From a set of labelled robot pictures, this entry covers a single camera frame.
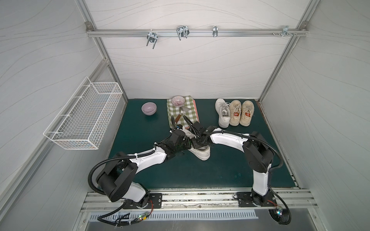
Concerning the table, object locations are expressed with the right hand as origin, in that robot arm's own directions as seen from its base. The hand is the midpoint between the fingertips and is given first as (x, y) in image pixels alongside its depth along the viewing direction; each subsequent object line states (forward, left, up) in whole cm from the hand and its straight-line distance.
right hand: (196, 142), depth 93 cm
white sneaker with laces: (-10, -4, +5) cm, 12 cm away
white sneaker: (+25, -19, +6) cm, 32 cm away
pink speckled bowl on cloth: (+36, +16, +2) cm, 40 cm away
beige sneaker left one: (+24, -28, +4) cm, 37 cm away
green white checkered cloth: (+29, +18, -2) cm, 34 cm away
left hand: (-3, +2, +7) cm, 8 cm away
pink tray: (+28, +1, -1) cm, 28 cm away
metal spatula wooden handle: (+29, +12, -1) cm, 32 cm away
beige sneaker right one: (+26, -37, +5) cm, 46 cm away
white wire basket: (-8, +56, +29) cm, 64 cm away
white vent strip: (-39, +8, -3) cm, 40 cm away
